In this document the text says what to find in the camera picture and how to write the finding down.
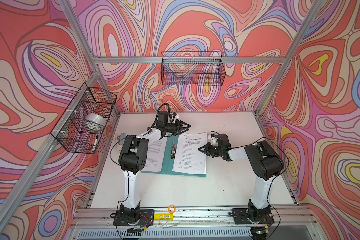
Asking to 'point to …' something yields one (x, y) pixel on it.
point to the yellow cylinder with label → (163, 216)
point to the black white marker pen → (95, 143)
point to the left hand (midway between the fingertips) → (190, 126)
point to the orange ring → (174, 207)
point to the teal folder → (168, 159)
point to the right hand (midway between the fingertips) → (199, 151)
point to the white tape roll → (96, 118)
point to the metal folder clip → (173, 151)
